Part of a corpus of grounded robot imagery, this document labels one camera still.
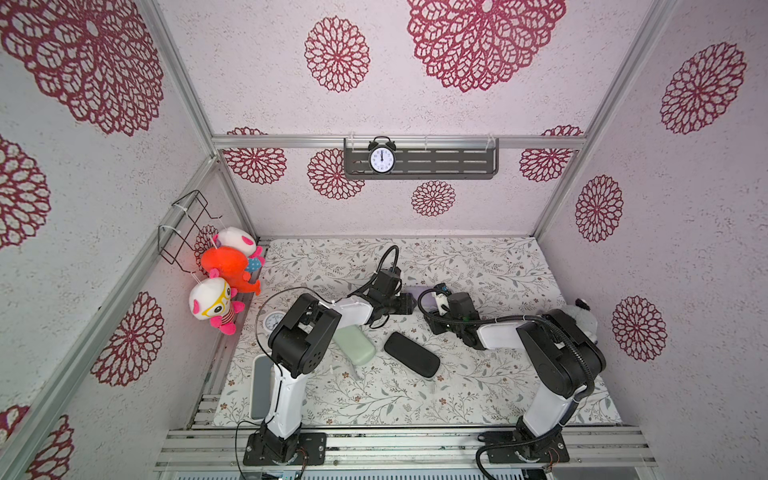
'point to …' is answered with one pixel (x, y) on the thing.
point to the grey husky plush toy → (584, 319)
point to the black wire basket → (179, 244)
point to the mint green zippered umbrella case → (355, 344)
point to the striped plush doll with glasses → (211, 298)
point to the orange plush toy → (230, 264)
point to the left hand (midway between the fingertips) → (410, 303)
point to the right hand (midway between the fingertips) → (428, 310)
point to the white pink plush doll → (235, 238)
